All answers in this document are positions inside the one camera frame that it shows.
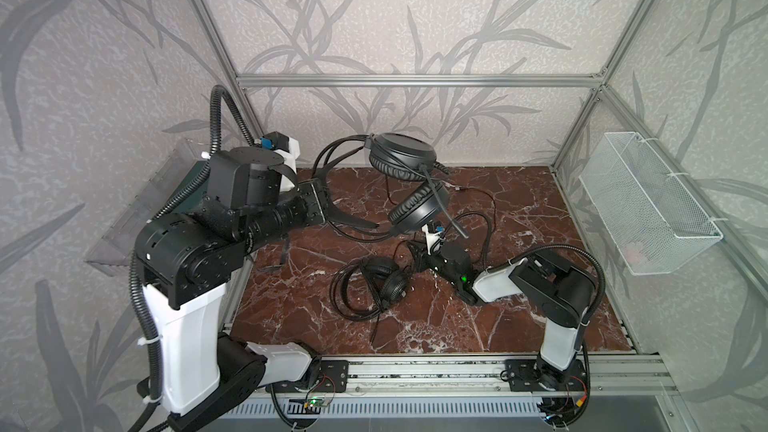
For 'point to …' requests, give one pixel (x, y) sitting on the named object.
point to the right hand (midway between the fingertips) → (409, 234)
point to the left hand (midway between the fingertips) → (338, 185)
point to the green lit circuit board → (316, 401)
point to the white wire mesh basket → (655, 225)
